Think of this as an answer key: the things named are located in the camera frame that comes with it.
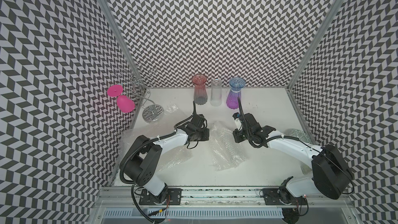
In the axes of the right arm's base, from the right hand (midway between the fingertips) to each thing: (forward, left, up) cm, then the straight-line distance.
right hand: (235, 134), depth 87 cm
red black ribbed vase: (+27, +20, +3) cm, 34 cm away
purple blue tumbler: (+29, -2, +12) cm, 32 cm away
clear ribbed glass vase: (+28, +10, 0) cm, 30 cm away
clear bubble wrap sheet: (-10, +6, -1) cm, 12 cm away
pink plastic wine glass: (+14, +63, +12) cm, 65 cm away
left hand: (+1, +17, -3) cm, 17 cm away
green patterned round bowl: (0, -39, -3) cm, 39 cm away
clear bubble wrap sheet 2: (-13, +35, -2) cm, 38 cm away
